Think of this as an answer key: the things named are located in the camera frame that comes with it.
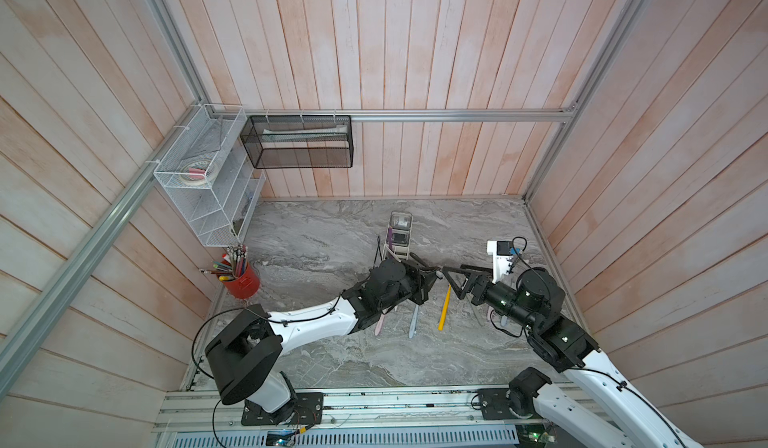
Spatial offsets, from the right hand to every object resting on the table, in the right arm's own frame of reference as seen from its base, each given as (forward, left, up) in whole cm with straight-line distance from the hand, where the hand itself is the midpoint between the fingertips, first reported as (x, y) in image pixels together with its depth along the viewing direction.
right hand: (451, 268), depth 68 cm
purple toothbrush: (+21, +14, -15) cm, 29 cm away
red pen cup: (+5, +58, -19) cm, 61 cm away
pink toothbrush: (-4, +17, -26) cm, 32 cm away
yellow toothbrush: (+2, -3, -27) cm, 27 cm away
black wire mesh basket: (+53, +47, -2) cm, 71 cm away
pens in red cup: (+7, +60, -14) cm, 62 cm away
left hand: (+2, +1, -5) cm, 5 cm away
